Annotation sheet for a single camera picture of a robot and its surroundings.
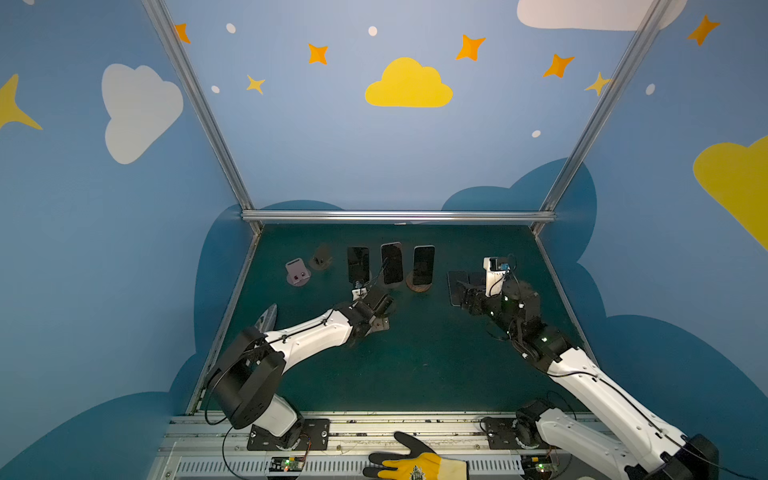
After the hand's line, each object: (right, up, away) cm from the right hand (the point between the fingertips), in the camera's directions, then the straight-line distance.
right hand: (473, 278), depth 77 cm
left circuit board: (-47, -44, -7) cm, 65 cm away
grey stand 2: (-25, -13, +3) cm, 28 cm away
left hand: (-26, -13, +11) cm, 32 cm away
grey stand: (-54, 0, +24) cm, 59 cm away
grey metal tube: (-61, -14, +15) cm, 64 cm away
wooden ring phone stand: (-11, -6, +27) cm, 30 cm away
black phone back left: (-33, +3, +21) cm, 39 cm away
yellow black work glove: (-15, -43, -8) cm, 46 cm away
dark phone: (-11, +3, +23) cm, 25 cm away
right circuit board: (+14, -45, -6) cm, 47 cm away
